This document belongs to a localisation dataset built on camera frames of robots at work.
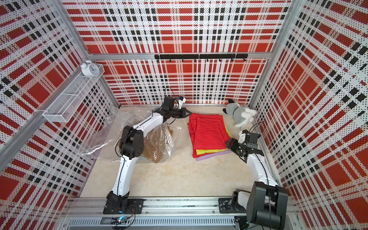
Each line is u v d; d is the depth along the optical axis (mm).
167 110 827
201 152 858
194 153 879
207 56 884
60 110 681
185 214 729
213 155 907
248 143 663
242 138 788
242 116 1009
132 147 623
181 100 929
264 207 405
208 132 910
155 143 862
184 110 891
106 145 849
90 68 805
